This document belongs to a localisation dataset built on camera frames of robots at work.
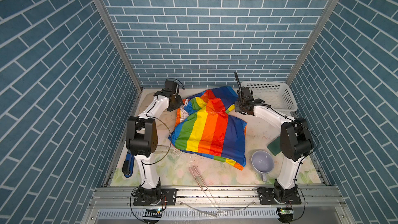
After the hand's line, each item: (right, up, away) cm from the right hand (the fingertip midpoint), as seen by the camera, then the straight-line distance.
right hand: (239, 103), depth 98 cm
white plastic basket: (+34, +6, +20) cm, 40 cm away
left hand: (-38, 0, 0) cm, 38 cm away
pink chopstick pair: (-23, -43, -21) cm, 53 cm away
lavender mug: (+10, -33, -13) cm, 37 cm away
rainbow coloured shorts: (-23, -14, -4) cm, 27 cm away
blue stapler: (-61, -31, -20) cm, 71 cm away
